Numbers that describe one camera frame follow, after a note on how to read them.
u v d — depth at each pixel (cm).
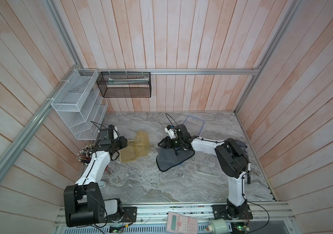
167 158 91
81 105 72
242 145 93
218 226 64
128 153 96
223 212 72
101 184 81
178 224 70
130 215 73
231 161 52
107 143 66
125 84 104
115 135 70
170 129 88
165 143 84
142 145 100
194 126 113
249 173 86
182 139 78
